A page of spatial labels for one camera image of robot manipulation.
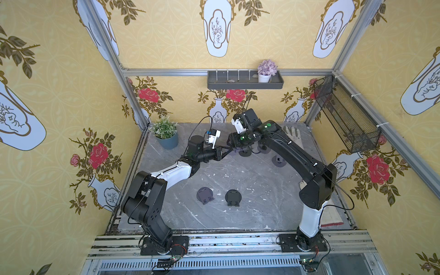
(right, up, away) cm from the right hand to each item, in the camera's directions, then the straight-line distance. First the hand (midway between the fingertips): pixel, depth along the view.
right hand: (231, 143), depth 81 cm
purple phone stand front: (-13, -27, +7) cm, 31 cm away
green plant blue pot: (-37, +6, +16) cm, 41 cm away
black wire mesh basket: (+61, +7, +2) cm, 62 cm away
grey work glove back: (+44, +5, +33) cm, 55 cm away
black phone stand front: (+1, -28, +6) cm, 29 cm away
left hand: (0, -4, +3) cm, 5 cm away
